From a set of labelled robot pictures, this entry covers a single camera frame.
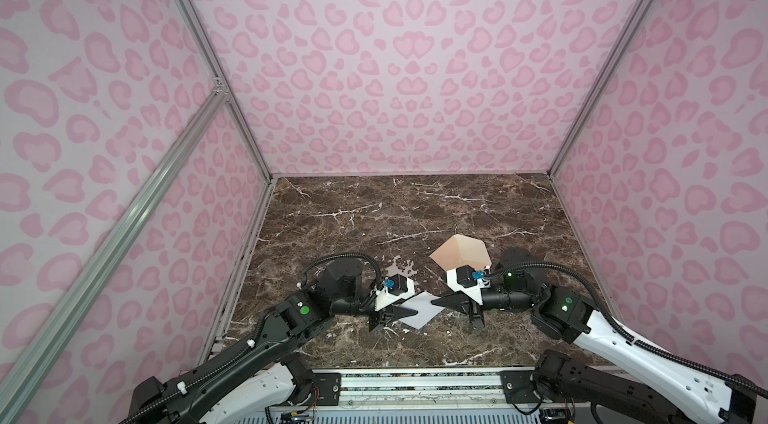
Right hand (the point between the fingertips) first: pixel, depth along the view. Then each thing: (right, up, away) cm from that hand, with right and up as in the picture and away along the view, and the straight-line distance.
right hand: (437, 299), depth 62 cm
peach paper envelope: (+12, +4, +37) cm, 39 cm away
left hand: (-5, -1, +3) cm, 6 cm away
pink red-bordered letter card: (-2, -3, +3) cm, 5 cm away
